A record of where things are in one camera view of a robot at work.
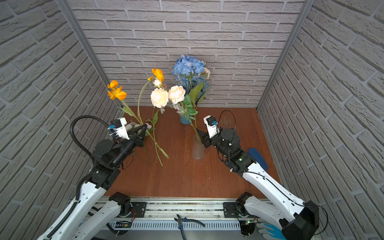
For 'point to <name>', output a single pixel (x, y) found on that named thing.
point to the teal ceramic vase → (184, 121)
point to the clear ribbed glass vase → (198, 150)
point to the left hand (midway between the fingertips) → (146, 123)
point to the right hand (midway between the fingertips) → (202, 125)
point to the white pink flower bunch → (148, 125)
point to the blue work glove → (277, 232)
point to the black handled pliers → (180, 220)
